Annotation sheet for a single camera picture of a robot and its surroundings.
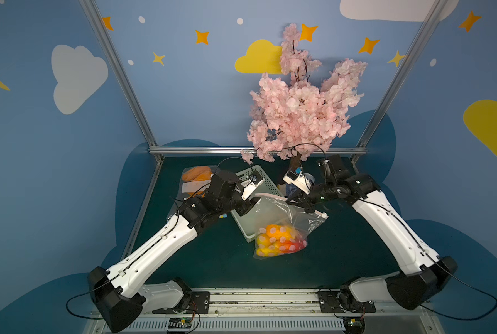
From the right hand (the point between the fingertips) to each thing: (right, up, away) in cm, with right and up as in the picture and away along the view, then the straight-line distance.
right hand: (293, 197), depth 72 cm
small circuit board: (-41, -46, +1) cm, 61 cm away
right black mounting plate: (+17, -38, +1) cm, 41 cm away
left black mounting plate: (-35, -38, +1) cm, 52 cm away
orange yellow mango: (-8, -21, +9) cm, 25 cm away
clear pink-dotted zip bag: (-7, -4, 0) cm, 8 cm away
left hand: (-14, +4, -1) cm, 15 cm away
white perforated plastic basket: (-17, -13, +16) cm, 26 cm away
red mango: (+3, -19, +7) cm, 20 cm away
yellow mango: (-5, -14, +5) cm, 15 cm away
